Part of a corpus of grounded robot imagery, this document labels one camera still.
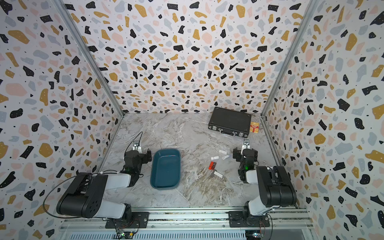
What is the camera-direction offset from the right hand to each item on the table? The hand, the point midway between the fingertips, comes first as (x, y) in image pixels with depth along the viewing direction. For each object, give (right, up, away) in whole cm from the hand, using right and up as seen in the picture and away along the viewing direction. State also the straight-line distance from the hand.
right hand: (246, 148), depth 94 cm
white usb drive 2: (-19, -15, -4) cm, 24 cm away
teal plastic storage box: (-51, -13, -2) cm, 52 cm away
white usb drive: (-14, -4, +6) cm, 16 cm away
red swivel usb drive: (-22, -11, -1) cm, 24 cm away
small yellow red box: (+12, +13, +19) cm, 26 cm away
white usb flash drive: (-19, -7, +4) cm, 21 cm away
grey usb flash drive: (-22, -15, -4) cm, 27 cm away
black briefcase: (-7, +17, +16) cm, 24 cm away
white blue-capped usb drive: (-12, -6, +3) cm, 14 cm away
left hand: (-65, -1, -2) cm, 65 cm away
